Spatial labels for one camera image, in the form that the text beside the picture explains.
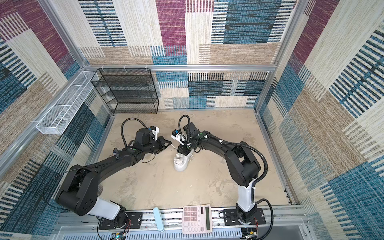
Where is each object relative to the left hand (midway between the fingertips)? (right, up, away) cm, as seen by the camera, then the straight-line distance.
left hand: (172, 140), depth 86 cm
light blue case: (-4, -36, -14) cm, 39 cm away
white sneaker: (+5, -12, 0) cm, 13 cm away
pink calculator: (+14, -36, -14) cm, 41 cm away
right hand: (+4, -7, +4) cm, 9 cm away
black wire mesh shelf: (-36, +33, +24) cm, 54 cm away
